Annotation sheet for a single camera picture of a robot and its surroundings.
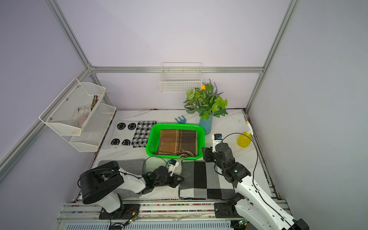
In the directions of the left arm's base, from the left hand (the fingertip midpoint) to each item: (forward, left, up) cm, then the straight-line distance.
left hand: (183, 180), depth 84 cm
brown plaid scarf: (+24, +3, +5) cm, 24 cm away
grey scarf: (+7, +30, +4) cm, 31 cm away
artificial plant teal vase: (+35, -14, +31) cm, 48 cm away
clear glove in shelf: (+26, +57, +30) cm, 70 cm away
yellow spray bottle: (+28, -44, +1) cm, 52 cm away
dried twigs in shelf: (+34, +51, +32) cm, 69 cm away
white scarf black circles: (+31, +44, +4) cm, 54 cm away
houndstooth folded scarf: (+32, +30, +4) cm, 44 cm away
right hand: (+11, -14, +16) cm, 24 cm away
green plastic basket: (+28, +21, +8) cm, 36 cm away
